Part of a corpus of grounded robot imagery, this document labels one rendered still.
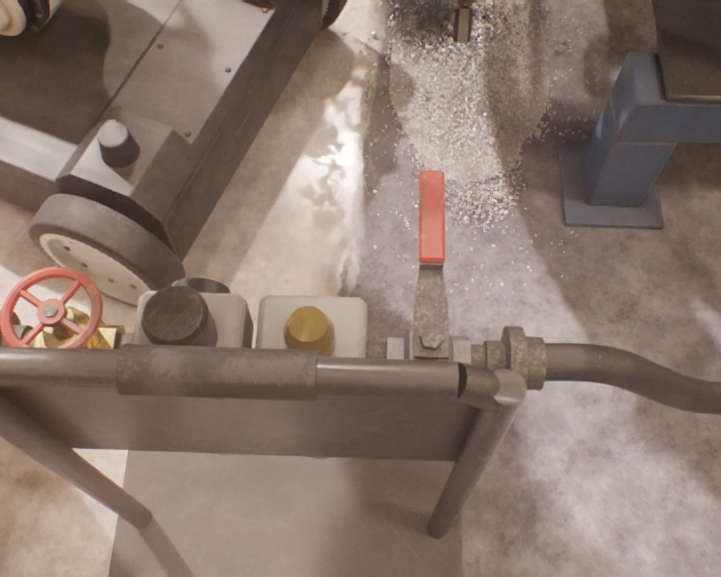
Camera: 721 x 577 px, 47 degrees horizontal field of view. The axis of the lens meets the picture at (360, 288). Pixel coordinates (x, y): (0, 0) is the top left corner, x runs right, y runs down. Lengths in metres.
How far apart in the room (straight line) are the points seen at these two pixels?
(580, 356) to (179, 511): 0.59
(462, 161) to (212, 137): 0.39
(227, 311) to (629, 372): 0.31
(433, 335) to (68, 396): 0.27
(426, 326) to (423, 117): 0.72
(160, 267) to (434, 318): 0.49
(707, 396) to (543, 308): 0.44
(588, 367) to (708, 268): 0.63
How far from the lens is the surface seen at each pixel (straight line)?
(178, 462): 1.09
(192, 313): 0.59
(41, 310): 0.63
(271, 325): 0.63
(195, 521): 1.07
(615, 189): 1.22
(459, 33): 1.07
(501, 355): 0.65
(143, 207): 1.02
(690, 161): 1.35
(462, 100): 1.32
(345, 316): 0.63
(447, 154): 1.27
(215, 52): 1.14
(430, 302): 0.63
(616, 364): 0.67
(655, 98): 1.07
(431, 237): 0.64
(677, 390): 0.73
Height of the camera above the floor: 1.04
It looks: 65 degrees down
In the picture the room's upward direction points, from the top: straight up
